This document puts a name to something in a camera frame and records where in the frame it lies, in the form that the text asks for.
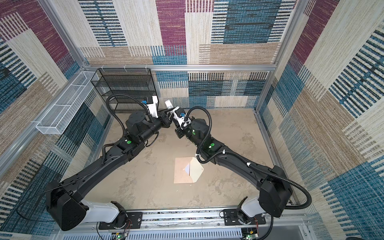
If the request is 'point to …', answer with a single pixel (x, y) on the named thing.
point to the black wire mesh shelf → (131, 87)
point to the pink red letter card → (187, 169)
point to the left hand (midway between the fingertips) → (176, 107)
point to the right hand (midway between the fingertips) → (175, 118)
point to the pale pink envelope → (180, 175)
